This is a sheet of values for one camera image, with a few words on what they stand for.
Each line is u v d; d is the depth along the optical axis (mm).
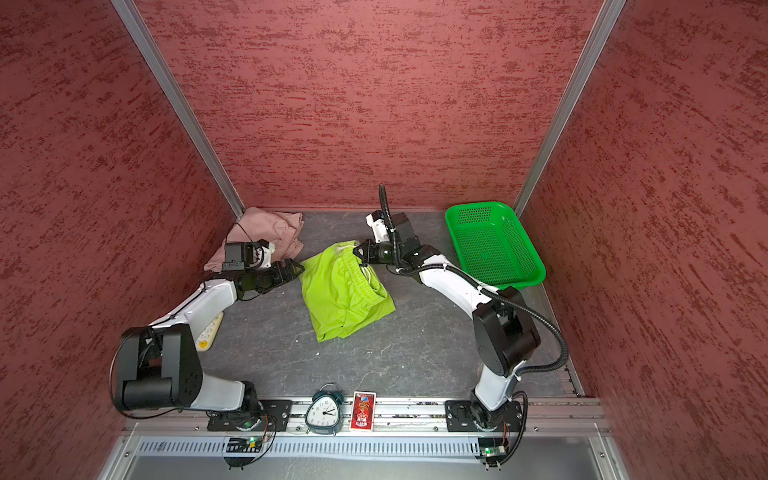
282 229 1093
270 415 739
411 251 666
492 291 493
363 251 808
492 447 710
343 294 843
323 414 710
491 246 1102
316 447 709
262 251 774
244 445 713
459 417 738
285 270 810
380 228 775
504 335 467
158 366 431
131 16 710
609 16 715
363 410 740
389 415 758
